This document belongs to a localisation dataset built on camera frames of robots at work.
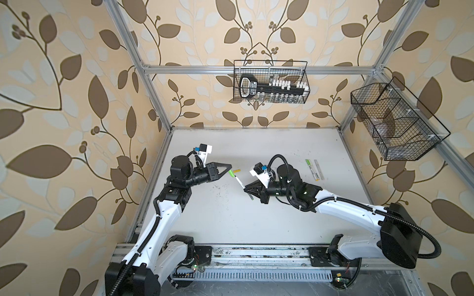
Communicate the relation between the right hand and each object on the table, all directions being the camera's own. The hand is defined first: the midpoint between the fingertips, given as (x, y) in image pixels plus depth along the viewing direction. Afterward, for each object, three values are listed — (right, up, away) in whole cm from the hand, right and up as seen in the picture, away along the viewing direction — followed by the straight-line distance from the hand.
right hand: (246, 189), depth 73 cm
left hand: (-5, +9, -3) cm, 11 cm away
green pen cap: (-6, +7, -2) cm, 9 cm away
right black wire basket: (+63, +25, +1) cm, 67 cm away
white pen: (+38, +4, +28) cm, 47 cm away
